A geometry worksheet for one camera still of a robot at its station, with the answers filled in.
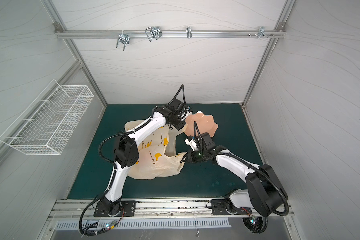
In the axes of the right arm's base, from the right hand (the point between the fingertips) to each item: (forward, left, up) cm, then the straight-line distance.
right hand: (184, 156), depth 82 cm
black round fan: (-28, -36, -13) cm, 47 cm away
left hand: (+22, +1, +4) cm, 23 cm away
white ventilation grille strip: (-34, +48, -8) cm, 59 cm away
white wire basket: (+1, +64, +23) cm, 68 cm away
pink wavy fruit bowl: (+29, -14, -6) cm, 32 cm away
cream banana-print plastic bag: (-7, +15, +4) cm, 17 cm away
